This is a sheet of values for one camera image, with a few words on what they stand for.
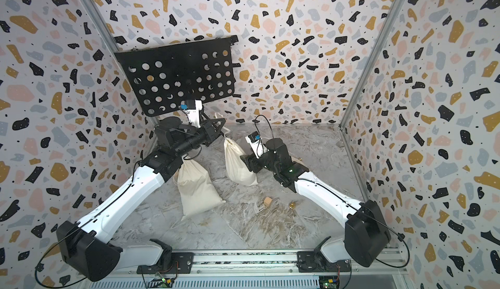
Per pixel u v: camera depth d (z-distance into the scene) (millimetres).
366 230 416
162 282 704
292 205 876
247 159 688
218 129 670
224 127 686
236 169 862
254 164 698
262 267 734
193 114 614
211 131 621
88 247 373
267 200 888
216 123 710
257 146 651
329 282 716
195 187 858
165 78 729
